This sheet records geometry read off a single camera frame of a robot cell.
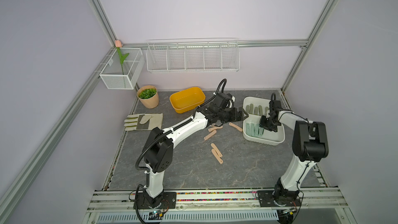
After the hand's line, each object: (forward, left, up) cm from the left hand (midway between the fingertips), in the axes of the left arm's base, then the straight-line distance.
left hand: (243, 118), depth 79 cm
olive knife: (+23, -16, -22) cm, 36 cm away
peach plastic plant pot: (+28, +54, -15) cm, 63 cm away
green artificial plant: (+31, +56, -10) cm, 65 cm away
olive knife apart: (+22, -12, -21) cm, 33 cm away
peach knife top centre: (+7, +13, -21) cm, 26 cm away
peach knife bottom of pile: (-12, +13, -21) cm, 28 cm away
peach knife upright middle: (+3, +17, -21) cm, 27 cm away
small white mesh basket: (+20, +63, +15) cm, 68 cm away
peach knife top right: (+6, -2, -21) cm, 21 cm away
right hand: (+7, -18, -20) cm, 28 cm away
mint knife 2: (+5, -11, -21) cm, 24 cm away
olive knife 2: (+20, -18, -22) cm, 35 cm away
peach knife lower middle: (-4, +15, -21) cm, 26 cm away
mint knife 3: (+6, -14, -20) cm, 25 cm away
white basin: (-3, -18, -18) cm, 26 cm away
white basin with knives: (+25, -23, -20) cm, 39 cm away
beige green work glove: (+16, +60, -21) cm, 66 cm away
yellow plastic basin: (+34, +31, -22) cm, 51 cm away
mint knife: (+6, -9, -21) cm, 24 cm away
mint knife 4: (+2, -16, -20) cm, 25 cm away
